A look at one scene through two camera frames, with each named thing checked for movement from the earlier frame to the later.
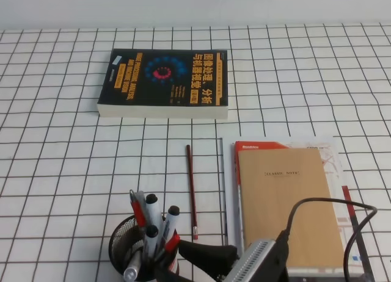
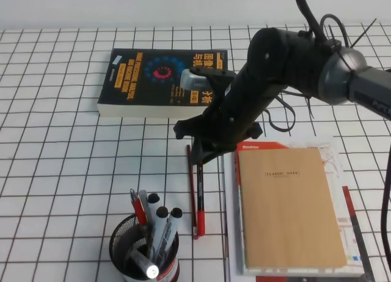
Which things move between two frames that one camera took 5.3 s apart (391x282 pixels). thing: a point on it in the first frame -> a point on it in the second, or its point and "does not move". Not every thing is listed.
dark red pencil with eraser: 195,229 does not move
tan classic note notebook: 272,182 does not move
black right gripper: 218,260 -> 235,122
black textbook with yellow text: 165,83 does not move
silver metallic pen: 131,273 -> 151,270
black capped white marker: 151,236 -> 161,215
